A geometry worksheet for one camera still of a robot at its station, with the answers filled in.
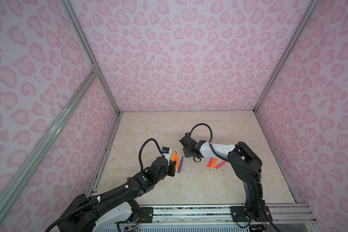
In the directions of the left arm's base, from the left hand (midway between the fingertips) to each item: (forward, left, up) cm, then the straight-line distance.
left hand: (176, 160), depth 81 cm
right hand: (+12, -8, -10) cm, 18 cm away
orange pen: (+4, 0, -11) cm, 12 cm away
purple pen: (+2, -2, -11) cm, 11 cm away
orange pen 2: (+2, -23, -10) cm, 25 cm away
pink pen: (+3, -20, -10) cm, 23 cm away
